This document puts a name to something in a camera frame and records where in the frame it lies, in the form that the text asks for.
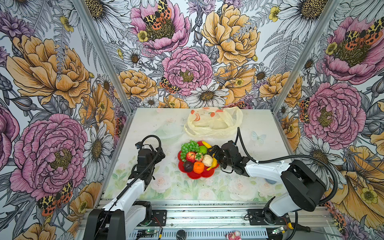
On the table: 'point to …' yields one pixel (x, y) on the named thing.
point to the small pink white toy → (235, 235)
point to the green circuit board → (150, 231)
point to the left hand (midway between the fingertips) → (155, 155)
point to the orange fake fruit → (198, 167)
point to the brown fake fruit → (188, 166)
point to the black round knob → (181, 234)
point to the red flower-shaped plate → (192, 175)
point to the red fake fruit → (190, 156)
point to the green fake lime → (203, 149)
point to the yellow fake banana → (214, 160)
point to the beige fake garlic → (207, 160)
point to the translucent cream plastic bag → (213, 122)
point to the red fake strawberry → (198, 157)
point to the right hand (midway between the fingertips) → (211, 158)
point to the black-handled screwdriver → (301, 228)
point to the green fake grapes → (191, 146)
